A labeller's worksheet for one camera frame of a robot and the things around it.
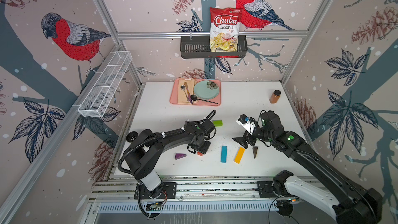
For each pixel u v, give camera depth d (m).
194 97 1.10
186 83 1.22
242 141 0.65
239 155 0.85
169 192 0.73
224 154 0.84
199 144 0.73
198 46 0.95
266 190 0.73
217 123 0.99
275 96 1.03
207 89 1.16
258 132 0.63
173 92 1.15
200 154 0.85
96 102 0.71
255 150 0.85
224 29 0.84
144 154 0.45
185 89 1.17
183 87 1.18
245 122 0.64
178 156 0.84
